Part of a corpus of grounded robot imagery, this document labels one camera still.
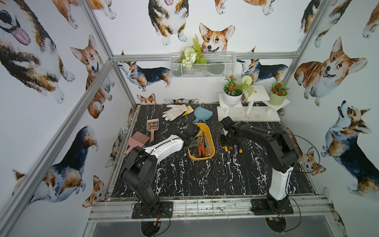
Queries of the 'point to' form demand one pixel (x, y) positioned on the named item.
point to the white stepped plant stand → (254, 107)
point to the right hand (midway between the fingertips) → (222, 142)
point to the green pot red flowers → (278, 92)
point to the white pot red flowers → (233, 92)
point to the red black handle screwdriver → (230, 147)
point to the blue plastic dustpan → (202, 114)
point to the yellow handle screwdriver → (226, 148)
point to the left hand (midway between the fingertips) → (190, 138)
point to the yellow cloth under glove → (189, 109)
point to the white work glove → (175, 110)
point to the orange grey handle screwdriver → (199, 149)
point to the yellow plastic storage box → (204, 128)
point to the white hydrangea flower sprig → (246, 85)
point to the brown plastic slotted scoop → (152, 125)
